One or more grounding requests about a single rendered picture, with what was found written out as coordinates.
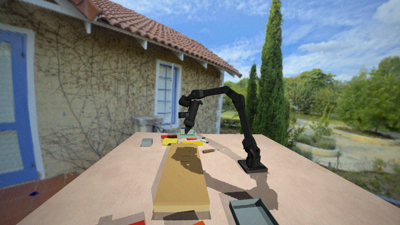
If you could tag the tan floor panel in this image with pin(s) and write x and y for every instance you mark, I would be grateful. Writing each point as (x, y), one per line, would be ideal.
(182, 187)

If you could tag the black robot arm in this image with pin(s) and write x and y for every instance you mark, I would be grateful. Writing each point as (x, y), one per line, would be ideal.
(249, 144)

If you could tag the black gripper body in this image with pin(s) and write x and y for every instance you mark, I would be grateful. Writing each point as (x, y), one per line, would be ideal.
(191, 117)

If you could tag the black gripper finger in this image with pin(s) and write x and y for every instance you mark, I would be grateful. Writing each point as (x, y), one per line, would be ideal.
(187, 128)

